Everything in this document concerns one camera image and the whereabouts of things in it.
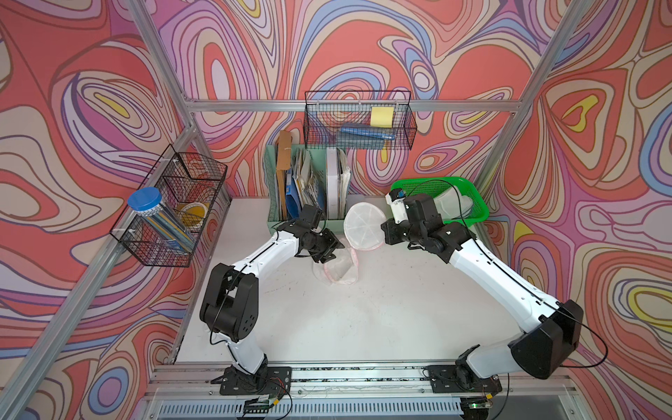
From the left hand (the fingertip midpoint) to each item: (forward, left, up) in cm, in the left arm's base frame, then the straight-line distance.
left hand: (345, 248), depth 86 cm
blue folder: (+18, +19, +4) cm, 27 cm away
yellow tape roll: (-2, +42, +19) cm, 47 cm away
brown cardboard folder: (+20, +21, +20) cm, 35 cm away
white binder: (+22, +5, +10) cm, 25 cm away
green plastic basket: (+34, -39, -2) cm, 52 cm away
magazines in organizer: (+21, +13, +9) cm, 26 cm away
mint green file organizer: (+40, +11, +8) cm, 43 cm away
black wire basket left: (+9, +47, +18) cm, 51 cm away
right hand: (0, -12, +10) cm, 16 cm away
